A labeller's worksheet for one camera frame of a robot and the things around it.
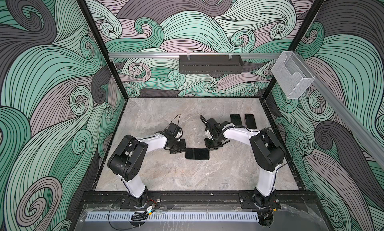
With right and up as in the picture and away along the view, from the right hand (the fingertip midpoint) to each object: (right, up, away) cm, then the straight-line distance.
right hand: (207, 151), depth 92 cm
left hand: (-13, +2, -2) cm, 13 cm away
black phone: (+33, +17, +14) cm, 39 cm away
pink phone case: (+33, +17, +13) cm, 39 cm away
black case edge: (-7, -1, -2) cm, 7 cm away
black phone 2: (+22, +19, +14) cm, 33 cm away
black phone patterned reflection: (-7, -1, -2) cm, 7 cm away
